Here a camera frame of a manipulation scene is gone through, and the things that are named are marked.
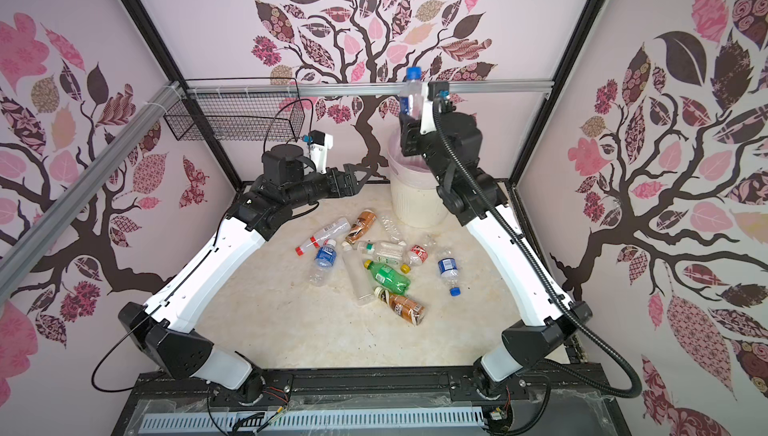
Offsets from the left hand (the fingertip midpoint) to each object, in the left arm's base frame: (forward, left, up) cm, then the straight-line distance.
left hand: (360, 177), depth 68 cm
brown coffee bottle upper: (+13, +2, -34) cm, 36 cm away
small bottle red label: (-2, -16, -33) cm, 37 cm away
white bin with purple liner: (+12, -16, -22) cm, 29 cm away
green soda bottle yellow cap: (-10, -7, -33) cm, 35 cm away
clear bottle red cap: (+8, +13, -35) cm, 38 cm away
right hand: (+5, -12, +15) cm, 20 cm away
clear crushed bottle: (+11, -8, -37) cm, 39 cm away
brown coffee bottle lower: (-18, -10, -34) cm, 40 cm away
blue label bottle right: (-7, -26, -33) cm, 43 cm away
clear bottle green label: (+3, -8, -37) cm, 38 cm away
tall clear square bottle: (-7, +3, -39) cm, 39 cm away
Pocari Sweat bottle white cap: (-3, +13, -34) cm, 36 cm away
